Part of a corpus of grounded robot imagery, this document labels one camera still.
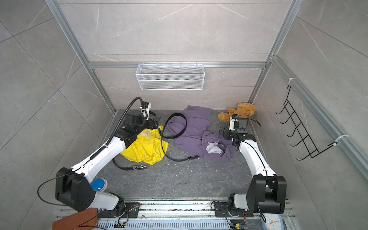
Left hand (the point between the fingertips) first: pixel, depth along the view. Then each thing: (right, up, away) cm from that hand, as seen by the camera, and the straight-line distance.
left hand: (154, 113), depth 81 cm
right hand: (+46, -11, +5) cm, 47 cm away
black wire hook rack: (+73, -14, -18) cm, 77 cm away
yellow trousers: (-6, -22, +10) cm, 25 cm away
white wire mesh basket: (+8, +28, +19) cm, 34 cm away
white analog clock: (+62, -54, -13) cm, 83 cm away
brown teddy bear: (+65, +5, +29) cm, 71 cm away
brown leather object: (-30, -53, -13) cm, 62 cm away
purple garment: (+26, -17, +16) cm, 35 cm away
